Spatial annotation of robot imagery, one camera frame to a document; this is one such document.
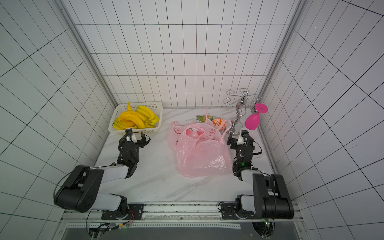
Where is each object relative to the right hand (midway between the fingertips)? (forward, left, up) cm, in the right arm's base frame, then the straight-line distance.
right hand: (241, 131), depth 86 cm
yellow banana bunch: (+12, +60, -7) cm, 61 cm away
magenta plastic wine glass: (+8, -8, +1) cm, 11 cm away
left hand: (-4, +65, -3) cm, 65 cm away
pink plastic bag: (-10, +24, -5) cm, 26 cm away
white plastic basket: (+24, +58, -7) cm, 64 cm away
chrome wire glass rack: (+15, +2, +12) cm, 20 cm away
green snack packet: (+20, +24, -13) cm, 34 cm away
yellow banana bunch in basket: (+10, +74, -5) cm, 75 cm away
